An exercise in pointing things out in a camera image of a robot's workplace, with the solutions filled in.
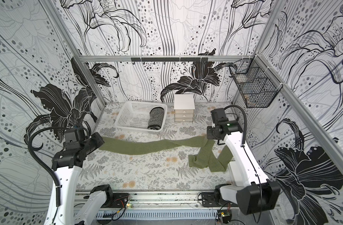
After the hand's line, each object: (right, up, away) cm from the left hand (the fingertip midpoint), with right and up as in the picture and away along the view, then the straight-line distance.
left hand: (105, 139), depth 73 cm
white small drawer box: (+44, +19, +28) cm, 56 cm away
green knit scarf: (+64, -16, +12) cm, 67 cm away
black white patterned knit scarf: (+24, +13, +27) cm, 39 cm away
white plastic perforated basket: (+5, +13, +38) cm, 40 cm away
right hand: (+60, +4, +6) cm, 61 cm away
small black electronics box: (+64, -38, -3) cm, 74 cm away
